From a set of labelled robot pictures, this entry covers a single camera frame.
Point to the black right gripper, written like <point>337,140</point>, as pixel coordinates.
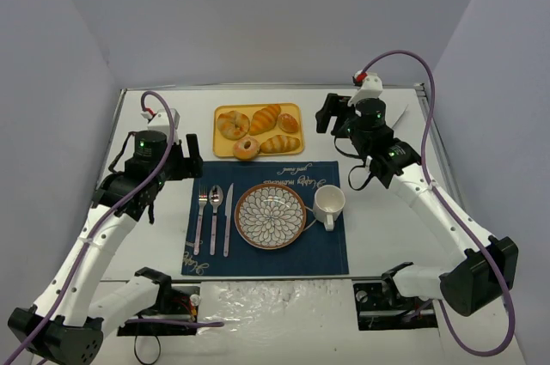
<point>333,114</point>

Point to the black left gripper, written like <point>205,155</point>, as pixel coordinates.
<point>189,163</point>

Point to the small oval bun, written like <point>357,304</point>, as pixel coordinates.
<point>288,123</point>

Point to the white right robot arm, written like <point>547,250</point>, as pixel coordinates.
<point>480,266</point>

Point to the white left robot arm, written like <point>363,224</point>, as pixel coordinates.
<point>64,325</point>

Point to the twisted round bread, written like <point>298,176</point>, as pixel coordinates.
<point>233,125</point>

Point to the small striped croissant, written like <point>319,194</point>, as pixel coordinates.
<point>280,144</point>

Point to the glazed donut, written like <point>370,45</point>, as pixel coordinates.
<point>246,149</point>

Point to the large striped croissant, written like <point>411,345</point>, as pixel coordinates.
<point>264,120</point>

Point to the white mug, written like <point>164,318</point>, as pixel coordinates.
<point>329,202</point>

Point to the patterned ceramic plate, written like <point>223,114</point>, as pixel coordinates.
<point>270,216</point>

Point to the blue placemat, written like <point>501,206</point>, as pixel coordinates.
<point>316,252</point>

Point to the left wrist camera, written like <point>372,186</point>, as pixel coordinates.
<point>160,121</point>

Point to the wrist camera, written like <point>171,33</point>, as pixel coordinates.
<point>160,121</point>
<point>369,86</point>

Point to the fork with pink handle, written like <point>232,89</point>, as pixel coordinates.
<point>203,200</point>

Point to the spoon with pink handle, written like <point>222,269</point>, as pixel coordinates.
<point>215,198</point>

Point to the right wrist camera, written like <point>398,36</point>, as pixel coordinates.
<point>369,86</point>

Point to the knife with pink handle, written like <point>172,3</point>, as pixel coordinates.
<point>228,220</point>

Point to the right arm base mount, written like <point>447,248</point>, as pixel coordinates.
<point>375,312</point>

